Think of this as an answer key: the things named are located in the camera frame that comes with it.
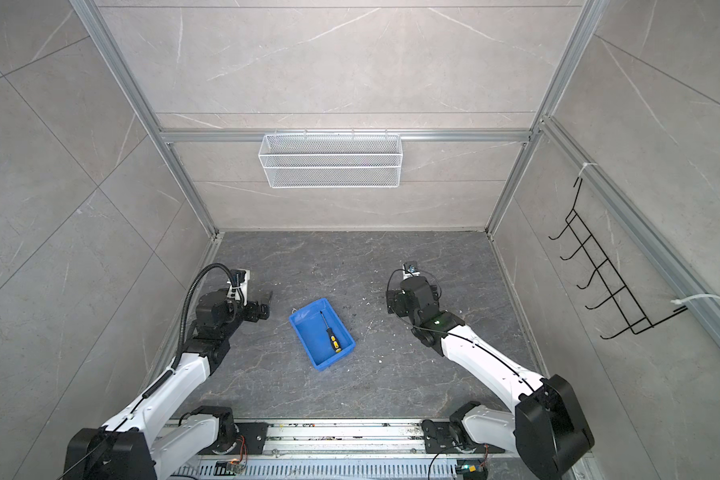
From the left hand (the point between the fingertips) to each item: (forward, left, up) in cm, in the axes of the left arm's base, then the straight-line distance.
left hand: (254, 283), depth 84 cm
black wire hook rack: (-22, -87, +16) cm, 91 cm away
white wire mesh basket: (+41, -20, +13) cm, 48 cm away
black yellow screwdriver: (-13, -23, -15) cm, 30 cm away
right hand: (-2, -44, -1) cm, 44 cm away
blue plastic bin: (-8, -18, -16) cm, 26 cm away
